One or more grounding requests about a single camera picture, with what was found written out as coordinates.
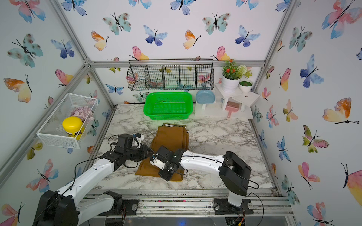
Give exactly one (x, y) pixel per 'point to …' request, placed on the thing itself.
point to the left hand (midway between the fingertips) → (155, 150)
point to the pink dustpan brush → (232, 107)
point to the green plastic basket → (168, 106)
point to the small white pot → (245, 86)
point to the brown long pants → (172, 137)
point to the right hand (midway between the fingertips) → (163, 174)
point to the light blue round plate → (205, 97)
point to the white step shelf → (218, 109)
